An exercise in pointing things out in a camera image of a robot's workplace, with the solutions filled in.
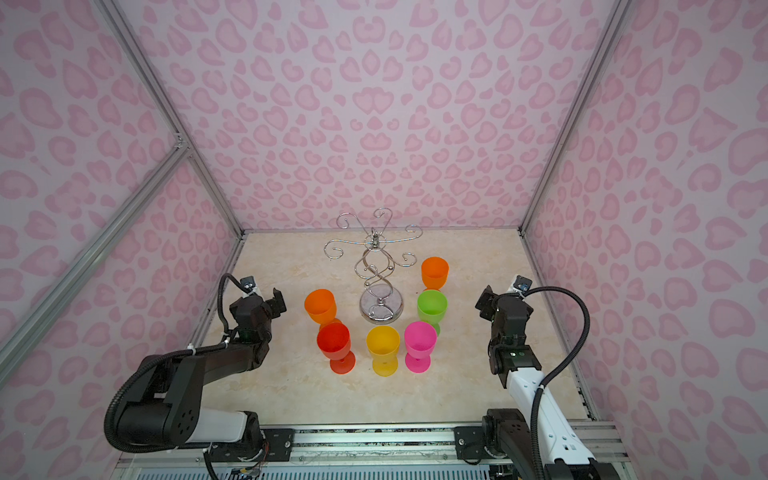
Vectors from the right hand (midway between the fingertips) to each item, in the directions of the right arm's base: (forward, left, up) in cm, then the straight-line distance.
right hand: (502, 289), depth 81 cm
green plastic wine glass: (-2, +19, -7) cm, 20 cm away
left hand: (+3, +70, -6) cm, 70 cm away
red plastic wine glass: (-12, +45, -8) cm, 48 cm away
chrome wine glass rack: (+5, +34, -16) cm, 38 cm away
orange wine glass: (+9, +18, -4) cm, 20 cm away
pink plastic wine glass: (-12, +22, -6) cm, 26 cm away
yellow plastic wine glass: (-13, +32, -8) cm, 36 cm away
